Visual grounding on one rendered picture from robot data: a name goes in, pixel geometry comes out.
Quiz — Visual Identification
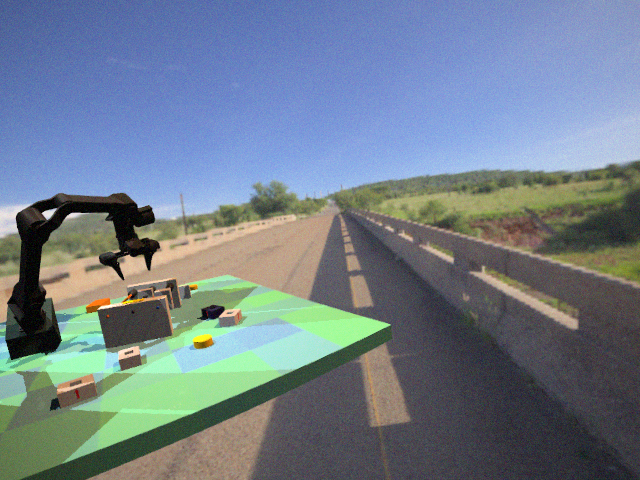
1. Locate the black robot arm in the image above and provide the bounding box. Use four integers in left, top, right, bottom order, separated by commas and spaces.
7, 193, 155, 332

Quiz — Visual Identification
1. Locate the orange block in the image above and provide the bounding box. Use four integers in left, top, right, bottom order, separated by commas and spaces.
86, 298, 111, 314

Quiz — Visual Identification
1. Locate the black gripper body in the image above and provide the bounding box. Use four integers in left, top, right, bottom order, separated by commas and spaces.
99, 230, 160, 266

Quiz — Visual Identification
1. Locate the brown rectangular block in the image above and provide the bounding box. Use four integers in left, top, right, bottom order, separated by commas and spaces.
57, 374, 97, 409

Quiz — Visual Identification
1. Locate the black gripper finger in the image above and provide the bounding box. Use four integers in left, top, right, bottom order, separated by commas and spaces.
144, 250, 157, 271
108, 262, 124, 281

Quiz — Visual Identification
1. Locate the small tan box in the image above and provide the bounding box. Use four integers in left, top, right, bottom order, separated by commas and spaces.
118, 346, 142, 371

